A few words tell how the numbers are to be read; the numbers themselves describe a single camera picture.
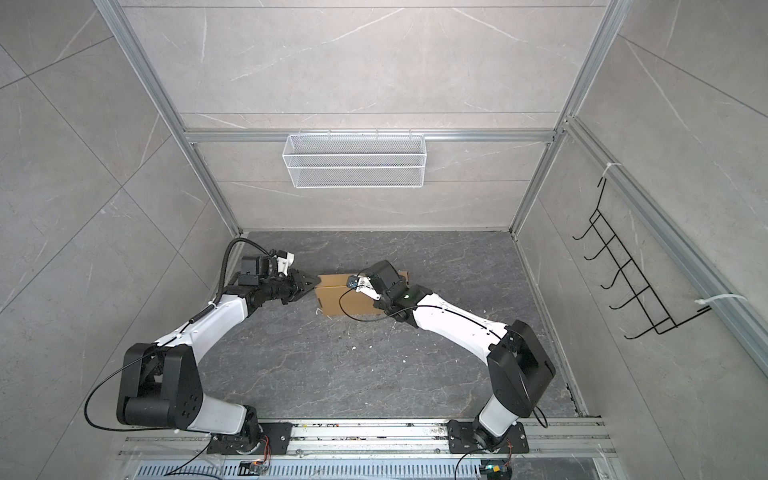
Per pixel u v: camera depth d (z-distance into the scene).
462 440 0.73
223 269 0.65
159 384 0.43
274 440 0.74
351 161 1.01
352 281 0.74
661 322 0.58
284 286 0.76
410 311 0.57
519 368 0.42
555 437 0.76
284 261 0.82
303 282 0.79
